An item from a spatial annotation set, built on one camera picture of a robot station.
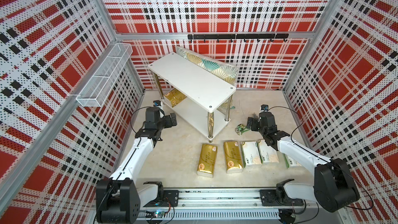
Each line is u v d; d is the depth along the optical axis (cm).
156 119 66
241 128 98
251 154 82
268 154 82
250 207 72
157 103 73
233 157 80
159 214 69
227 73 81
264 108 77
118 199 40
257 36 88
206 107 68
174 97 99
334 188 41
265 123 68
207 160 79
